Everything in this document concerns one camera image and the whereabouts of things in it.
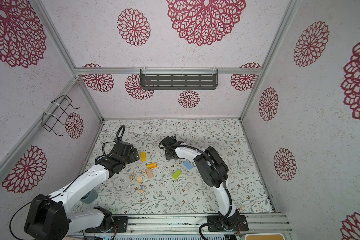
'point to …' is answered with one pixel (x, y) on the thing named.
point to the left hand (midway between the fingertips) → (129, 156)
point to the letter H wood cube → (141, 188)
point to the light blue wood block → (188, 165)
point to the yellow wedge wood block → (143, 156)
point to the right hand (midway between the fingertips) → (173, 152)
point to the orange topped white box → (265, 236)
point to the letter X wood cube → (132, 176)
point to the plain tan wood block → (149, 173)
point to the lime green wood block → (176, 174)
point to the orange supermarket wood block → (152, 165)
